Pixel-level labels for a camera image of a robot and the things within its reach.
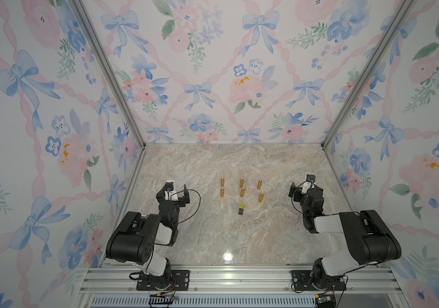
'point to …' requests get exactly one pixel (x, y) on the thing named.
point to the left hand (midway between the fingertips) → (176, 185)
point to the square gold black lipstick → (241, 209)
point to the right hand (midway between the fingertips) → (305, 183)
